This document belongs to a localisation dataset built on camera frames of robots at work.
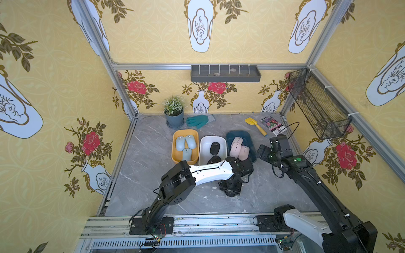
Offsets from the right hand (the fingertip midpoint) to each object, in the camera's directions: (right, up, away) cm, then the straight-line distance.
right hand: (264, 153), depth 81 cm
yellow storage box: (-48, -4, +18) cm, 52 cm away
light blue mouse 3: (-42, -3, +16) cm, 45 cm away
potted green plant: (-51, +26, +21) cm, 61 cm away
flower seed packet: (+18, +17, +36) cm, 44 cm away
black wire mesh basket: (+34, +20, +3) cm, 40 cm away
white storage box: (-30, -4, +20) cm, 36 cm away
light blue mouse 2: (-39, +4, +20) cm, 45 cm away
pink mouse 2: (-12, -1, +17) cm, 20 cm away
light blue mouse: (-46, +3, +20) cm, 50 cm away
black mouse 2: (-25, -6, +15) cm, 30 cm away
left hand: (-15, -21, 0) cm, 26 cm away
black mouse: (-24, 0, +19) cm, 31 cm away
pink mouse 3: (-6, -2, +17) cm, 18 cm away
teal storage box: (-3, +4, +22) cm, 23 cm away
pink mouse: (-9, +6, +22) cm, 25 cm away
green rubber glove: (-34, +18, +32) cm, 50 cm away
